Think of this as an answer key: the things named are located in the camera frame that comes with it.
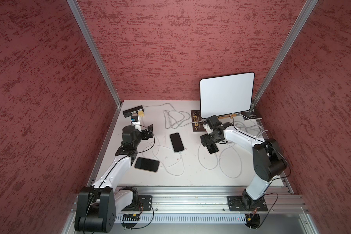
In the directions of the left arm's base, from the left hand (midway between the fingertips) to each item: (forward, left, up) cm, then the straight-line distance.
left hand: (145, 127), depth 86 cm
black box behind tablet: (+25, -79, -16) cm, 84 cm away
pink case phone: (0, -19, -16) cm, 25 cm away
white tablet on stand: (+26, -53, +4) cm, 60 cm away
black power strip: (+24, +16, -12) cm, 31 cm away
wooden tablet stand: (+19, -53, -11) cm, 58 cm away
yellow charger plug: (+23, +10, -14) cm, 28 cm away
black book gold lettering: (+21, -33, -15) cm, 42 cm away
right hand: (-3, -40, -12) cm, 42 cm away
